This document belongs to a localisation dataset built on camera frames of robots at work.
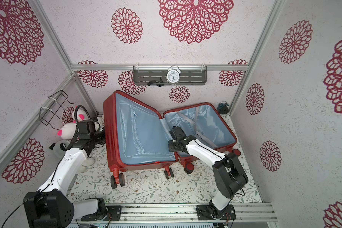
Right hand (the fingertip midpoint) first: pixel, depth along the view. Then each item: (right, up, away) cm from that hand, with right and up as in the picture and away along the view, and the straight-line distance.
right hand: (171, 144), depth 90 cm
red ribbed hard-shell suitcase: (-19, +7, -15) cm, 25 cm away
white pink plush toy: (-58, +19, +2) cm, 61 cm away
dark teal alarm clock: (+43, +27, +27) cm, 57 cm away
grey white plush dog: (-60, 0, -14) cm, 62 cm away
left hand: (-31, +9, -8) cm, 34 cm away
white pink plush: (-61, +9, -6) cm, 62 cm away
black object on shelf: (-8, +40, +3) cm, 41 cm away
